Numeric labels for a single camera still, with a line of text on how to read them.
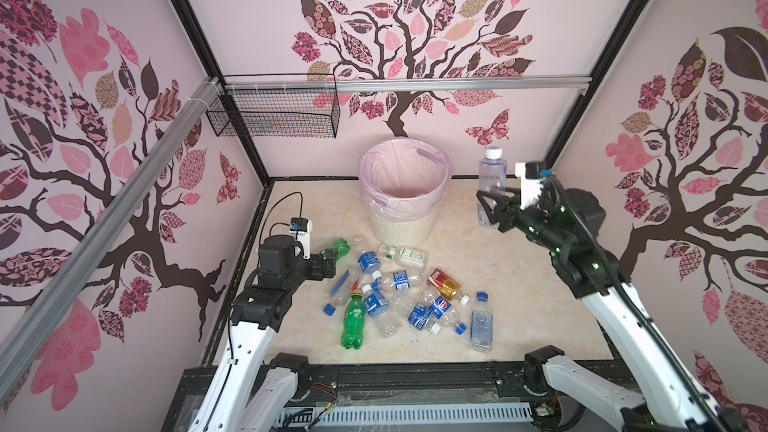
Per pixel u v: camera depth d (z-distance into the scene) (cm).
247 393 45
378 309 82
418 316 79
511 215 55
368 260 90
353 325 79
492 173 59
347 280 92
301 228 62
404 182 104
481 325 79
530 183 53
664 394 38
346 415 70
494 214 59
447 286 85
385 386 74
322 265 65
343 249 95
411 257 92
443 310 81
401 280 86
